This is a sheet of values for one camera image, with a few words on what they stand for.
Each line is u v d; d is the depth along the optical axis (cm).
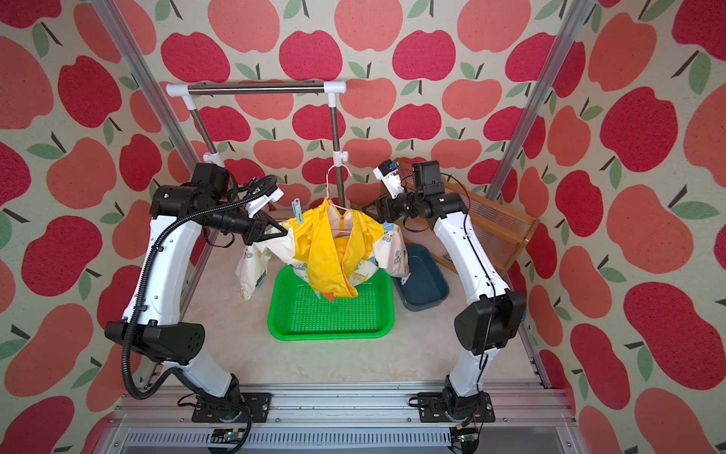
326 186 114
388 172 66
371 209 71
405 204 66
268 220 68
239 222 59
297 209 65
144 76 80
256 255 69
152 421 73
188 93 67
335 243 70
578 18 70
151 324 43
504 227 80
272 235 66
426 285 99
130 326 41
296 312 93
